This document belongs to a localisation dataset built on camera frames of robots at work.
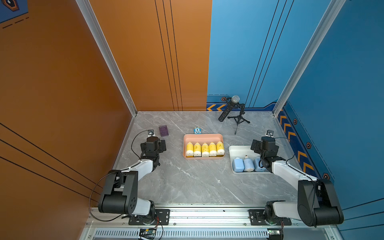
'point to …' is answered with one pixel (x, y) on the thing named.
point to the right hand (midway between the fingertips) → (262, 142)
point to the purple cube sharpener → (163, 130)
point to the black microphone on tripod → (233, 102)
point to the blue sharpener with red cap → (248, 164)
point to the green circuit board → (149, 233)
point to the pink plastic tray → (201, 138)
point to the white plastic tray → (241, 152)
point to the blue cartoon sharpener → (197, 130)
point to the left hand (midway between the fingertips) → (154, 140)
